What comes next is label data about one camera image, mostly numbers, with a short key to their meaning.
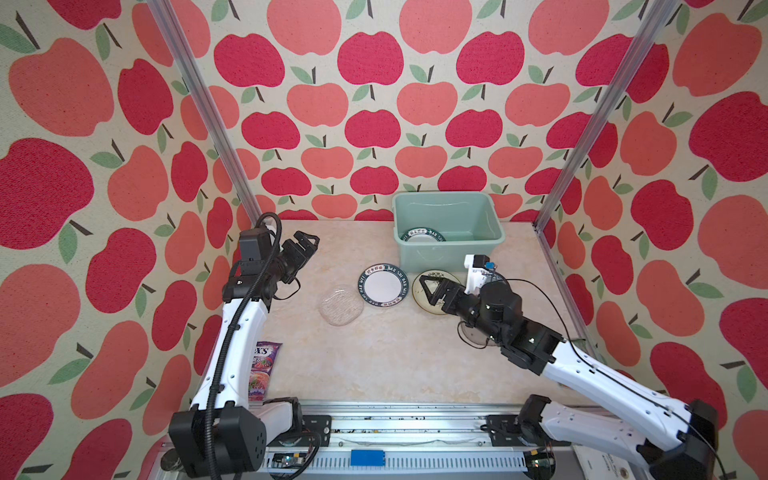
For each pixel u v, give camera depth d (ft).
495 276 3.43
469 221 3.64
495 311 1.81
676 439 1.29
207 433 1.21
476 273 2.09
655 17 2.32
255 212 3.90
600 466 2.24
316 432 2.45
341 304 3.23
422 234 3.77
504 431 2.39
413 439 2.41
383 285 3.35
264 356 2.76
